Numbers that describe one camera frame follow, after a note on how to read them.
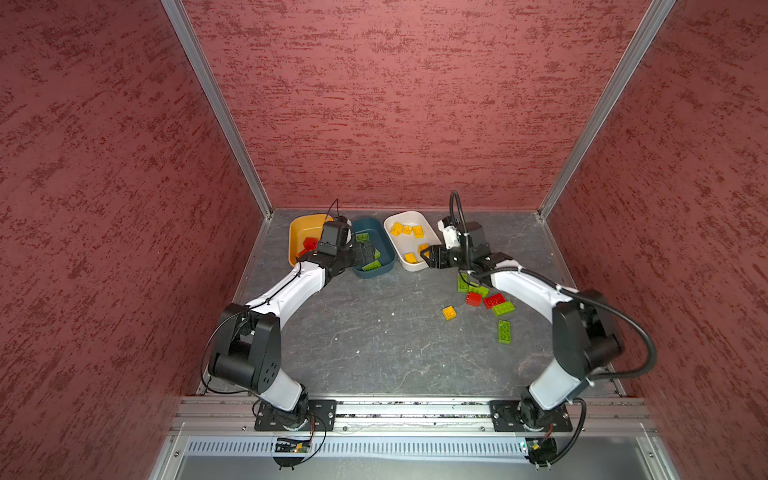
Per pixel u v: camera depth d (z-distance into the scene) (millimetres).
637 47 763
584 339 469
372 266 1012
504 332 874
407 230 1138
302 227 1054
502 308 920
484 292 953
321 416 737
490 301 929
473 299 950
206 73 811
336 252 683
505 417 741
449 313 921
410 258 1033
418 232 1134
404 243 1106
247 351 443
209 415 757
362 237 1099
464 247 709
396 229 1129
